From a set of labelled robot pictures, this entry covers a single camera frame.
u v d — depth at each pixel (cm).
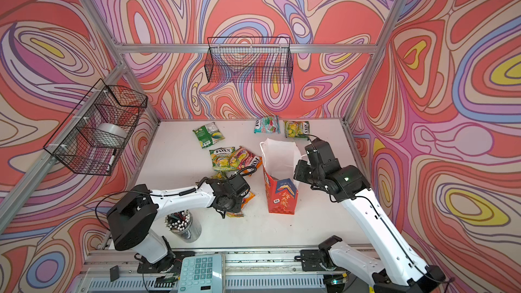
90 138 73
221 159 99
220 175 94
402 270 37
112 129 73
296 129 111
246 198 74
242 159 98
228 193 64
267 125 114
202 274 69
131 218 44
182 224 66
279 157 79
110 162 72
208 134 111
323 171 49
